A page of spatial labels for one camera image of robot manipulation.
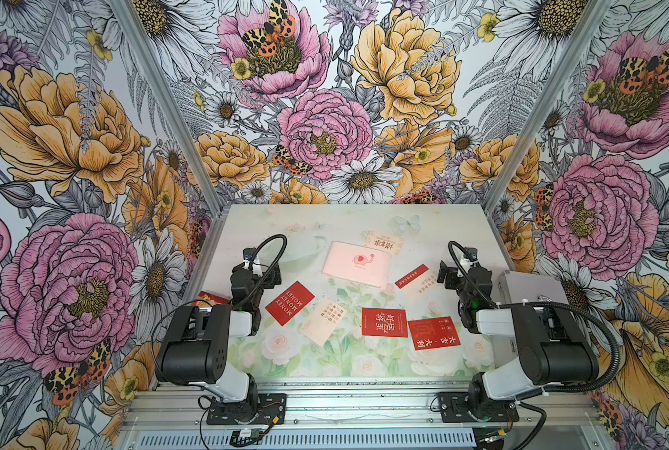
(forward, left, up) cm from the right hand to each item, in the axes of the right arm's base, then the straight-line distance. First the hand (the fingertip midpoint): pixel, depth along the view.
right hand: (454, 267), depth 95 cm
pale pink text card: (-14, +44, -6) cm, 46 cm away
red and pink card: (+2, +13, -8) cm, 15 cm away
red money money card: (-8, +55, -6) cm, 56 cm away
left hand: (+2, +63, +2) cm, 63 cm away
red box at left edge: (-8, +80, -2) cm, 81 cm away
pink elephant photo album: (+6, +32, -5) cm, 33 cm away
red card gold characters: (-19, +10, -7) cm, 23 cm away
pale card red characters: (+17, +20, -7) cm, 27 cm away
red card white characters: (-15, +25, -6) cm, 30 cm away
